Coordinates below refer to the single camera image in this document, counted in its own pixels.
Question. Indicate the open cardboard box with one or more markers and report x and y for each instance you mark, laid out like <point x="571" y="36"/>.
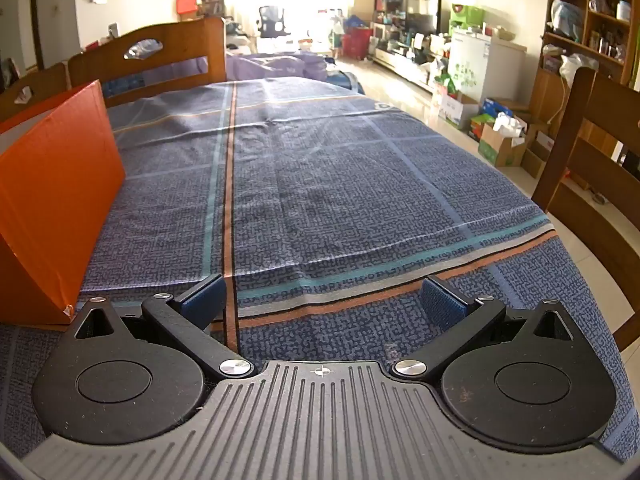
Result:
<point x="497" y="147"/>

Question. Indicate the white printed carton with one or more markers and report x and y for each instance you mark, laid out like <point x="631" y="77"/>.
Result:
<point x="457" y="110"/>

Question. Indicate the white plastic bag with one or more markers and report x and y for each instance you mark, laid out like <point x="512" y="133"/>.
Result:
<point x="575" y="70"/>

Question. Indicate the orange cardboard box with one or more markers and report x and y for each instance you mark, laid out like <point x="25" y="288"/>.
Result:
<point x="55" y="185"/>

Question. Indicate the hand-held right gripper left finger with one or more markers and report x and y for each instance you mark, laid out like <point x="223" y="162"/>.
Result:
<point x="202" y="301"/>

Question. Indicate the blue plastic bag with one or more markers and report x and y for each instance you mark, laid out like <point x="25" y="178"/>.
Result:
<point x="565" y="17"/>

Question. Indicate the black television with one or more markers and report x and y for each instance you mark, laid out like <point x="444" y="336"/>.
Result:
<point x="422" y="17"/>

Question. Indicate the purple bedding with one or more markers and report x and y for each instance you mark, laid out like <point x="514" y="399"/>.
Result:
<point x="280" y="65"/>

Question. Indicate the green box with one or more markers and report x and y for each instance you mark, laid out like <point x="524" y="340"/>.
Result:
<point x="465" y="15"/>

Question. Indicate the orange paper bag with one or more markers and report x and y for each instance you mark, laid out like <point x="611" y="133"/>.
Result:
<point x="186" y="5"/>

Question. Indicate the black office chair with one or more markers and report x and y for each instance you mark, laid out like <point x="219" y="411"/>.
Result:
<point x="272" y="20"/>

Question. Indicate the red plastic basket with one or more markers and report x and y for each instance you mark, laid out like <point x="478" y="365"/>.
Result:
<point x="357" y="42"/>

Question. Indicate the white chest freezer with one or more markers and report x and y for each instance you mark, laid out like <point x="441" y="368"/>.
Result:
<point x="480" y="70"/>

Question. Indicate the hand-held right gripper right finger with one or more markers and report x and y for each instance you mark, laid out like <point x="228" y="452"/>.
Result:
<point x="440" y="306"/>

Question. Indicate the white television stand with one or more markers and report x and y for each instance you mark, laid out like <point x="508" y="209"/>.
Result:
<point x="400" y="62"/>

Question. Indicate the blue patterned tablecloth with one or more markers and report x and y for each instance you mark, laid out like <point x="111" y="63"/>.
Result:
<point x="350" y="185"/>

